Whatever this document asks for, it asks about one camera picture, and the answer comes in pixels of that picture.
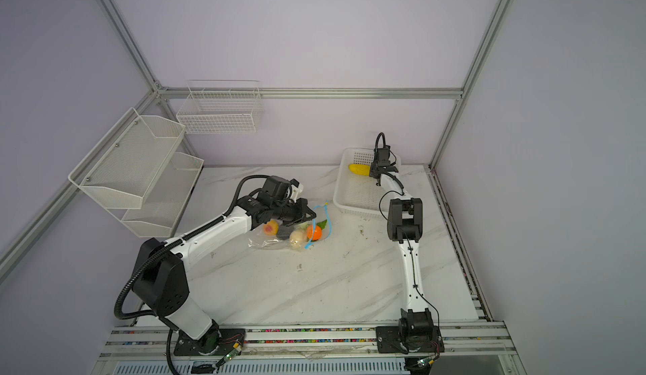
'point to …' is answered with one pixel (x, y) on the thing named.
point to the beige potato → (297, 239)
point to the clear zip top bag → (261, 240)
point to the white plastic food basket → (360, 195)
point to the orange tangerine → (314, 235)
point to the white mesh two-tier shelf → (135, 171)
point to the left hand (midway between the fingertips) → (315, 216)
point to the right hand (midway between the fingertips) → (380, 166)
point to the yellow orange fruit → (271, 228)
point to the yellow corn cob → (360, 169)
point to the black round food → (283, 232)
